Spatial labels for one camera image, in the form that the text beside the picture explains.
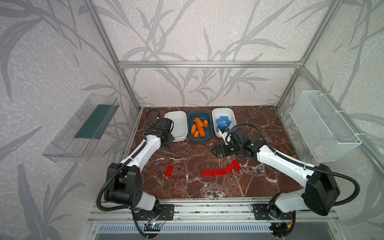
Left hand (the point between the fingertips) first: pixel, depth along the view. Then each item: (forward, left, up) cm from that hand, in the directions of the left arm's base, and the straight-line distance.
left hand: (170, 135), depth 89 cm
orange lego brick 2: (+10, -20, -10) cm, 24 cm away
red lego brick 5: (-14, -40, -10) cm, 44 cm away
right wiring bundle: (-45, -59, -14) cm, 76 cm away
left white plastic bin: (+13, -4, -10) cm, 16 cm away
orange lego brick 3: (+7, -16, -10) cm, 20 cm away
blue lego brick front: (+18, -39, -10) cm, 44 cm away
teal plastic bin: (+24, -20, -10) cm, 33 cm away
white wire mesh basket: (-15, -72, +24) cm, 77 cm away
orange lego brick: (+12, -13, -10) cm, 20 cm away
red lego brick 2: (-19, -23, -12) cm, 32 cm away
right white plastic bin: (+28, -31, -10) cm, 43 cm away
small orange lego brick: (+15, -22, -8) cm, 28 cm away
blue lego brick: (+23, -36, -11) cm, 44 cm away
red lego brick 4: (-16, -36, -9) cm, 41 cm away
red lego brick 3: (-18, -30, -11) cm, 37 cm away
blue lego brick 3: (+13, -32, -9) cm, 36 cm away
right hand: (-7, -28, +3) cm, 29 cm away
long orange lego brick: (+17, -17, -9) cm, 26 cm away
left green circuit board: (-45, +5, -14) cm, 47 cm away
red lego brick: (-19, 0, -9) cm, 22 cm away
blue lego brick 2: (+19, -32, -9) cm, 38 cm away
